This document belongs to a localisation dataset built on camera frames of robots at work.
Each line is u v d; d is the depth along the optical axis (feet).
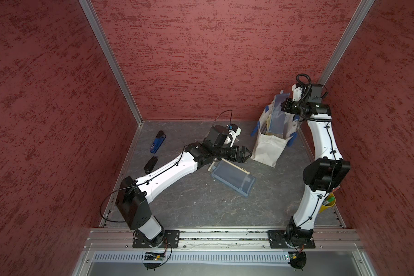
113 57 2.87
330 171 1.72
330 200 2.47
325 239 2.49
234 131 2.16
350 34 2.60
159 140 3.57
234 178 3.05
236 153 2.08
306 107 2.07
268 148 3.01
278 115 2.90
